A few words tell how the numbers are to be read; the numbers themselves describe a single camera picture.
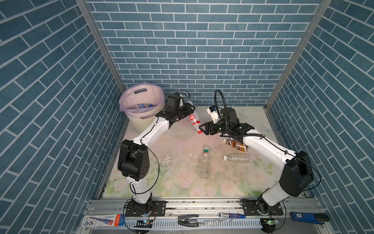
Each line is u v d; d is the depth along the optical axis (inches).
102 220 27.3
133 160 18.8
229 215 27.8
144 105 39.0
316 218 26.7
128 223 27.8
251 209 28.9
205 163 35.4
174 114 26.7
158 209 29.0
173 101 26.5
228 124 24.6
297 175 17.0
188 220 27.2
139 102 39.0
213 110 28.4
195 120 32.8
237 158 35.7
